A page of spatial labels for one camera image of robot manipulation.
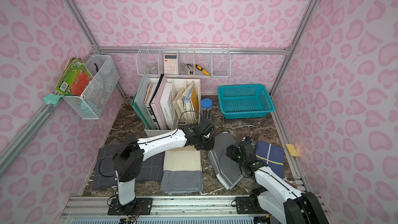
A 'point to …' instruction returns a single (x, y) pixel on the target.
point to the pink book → (158, 112)
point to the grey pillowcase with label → (226, 169)
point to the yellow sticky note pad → (292, 150)
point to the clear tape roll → (153, 70)
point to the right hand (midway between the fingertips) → (231, 150)
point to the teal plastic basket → (244, 100)
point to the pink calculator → (170, 64)
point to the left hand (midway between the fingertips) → (214, 144)
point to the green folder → (138, 102)
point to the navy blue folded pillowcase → (272, 155)
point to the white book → (166, 102)
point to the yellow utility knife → (201, 69)
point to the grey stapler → (188, 67)
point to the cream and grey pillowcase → (182, 170)
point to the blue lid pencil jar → (207, 104)
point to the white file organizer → (186, 102)
